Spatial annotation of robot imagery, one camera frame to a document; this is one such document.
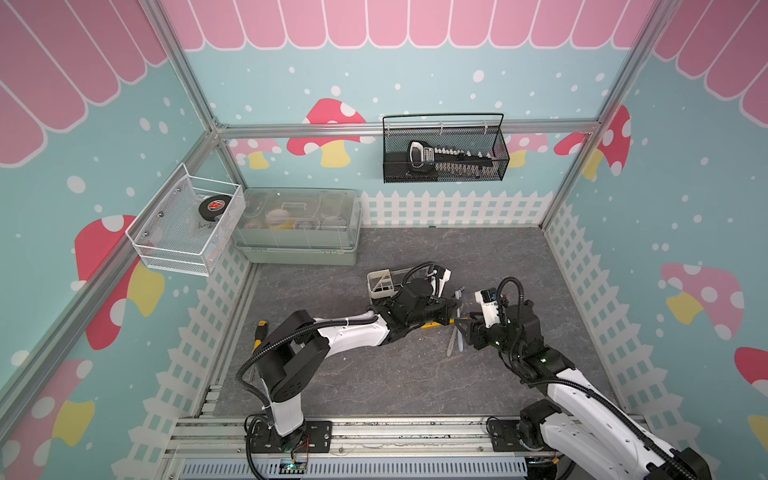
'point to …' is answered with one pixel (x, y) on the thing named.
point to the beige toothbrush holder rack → (384, 283)
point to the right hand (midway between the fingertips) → (462, 318)
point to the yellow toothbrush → (435, 324)
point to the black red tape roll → (214, 206)
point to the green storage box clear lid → (299, 227)
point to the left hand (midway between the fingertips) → (460, 308)
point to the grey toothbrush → (459, 331)
